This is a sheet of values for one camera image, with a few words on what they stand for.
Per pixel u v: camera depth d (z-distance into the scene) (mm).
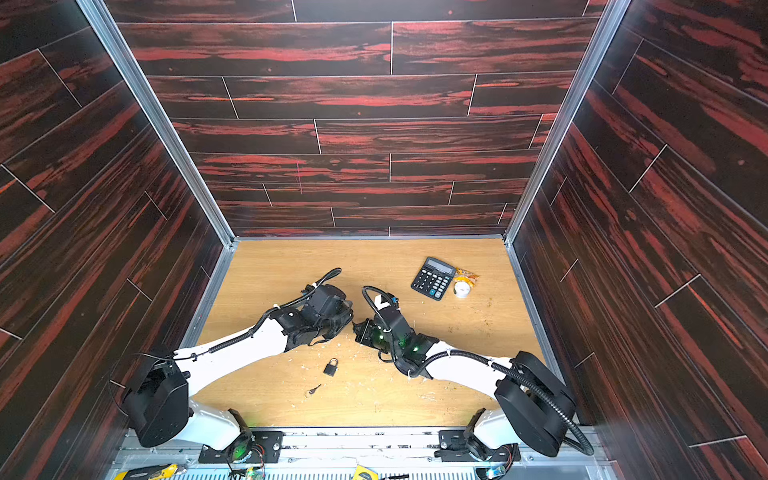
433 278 1046
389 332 609
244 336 516
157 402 431
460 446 735
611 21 673
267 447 737
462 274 1074
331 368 866
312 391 830
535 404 422
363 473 689
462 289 1023
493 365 468
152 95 812
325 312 639
